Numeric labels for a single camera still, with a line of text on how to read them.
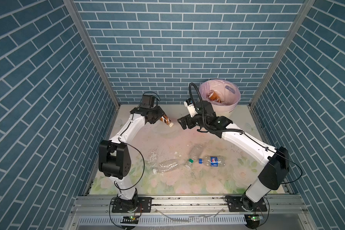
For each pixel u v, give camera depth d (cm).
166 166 85
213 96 99
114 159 48
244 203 67
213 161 84
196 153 94
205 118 58
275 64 96
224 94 102
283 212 76
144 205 74
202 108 57
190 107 69
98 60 93
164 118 87
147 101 70
